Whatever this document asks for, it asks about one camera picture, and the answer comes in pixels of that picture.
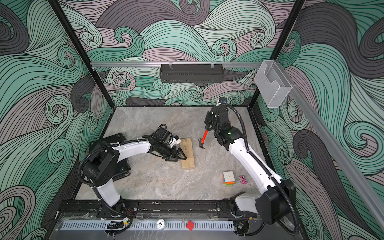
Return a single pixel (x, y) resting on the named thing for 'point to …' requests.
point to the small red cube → (190, 225)
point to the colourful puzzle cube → (228, 178)
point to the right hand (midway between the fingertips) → (209, 111)
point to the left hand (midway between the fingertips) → (182, 158)
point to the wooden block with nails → (187, 146)
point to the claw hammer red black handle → (202, 140)
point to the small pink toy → (242, 179)
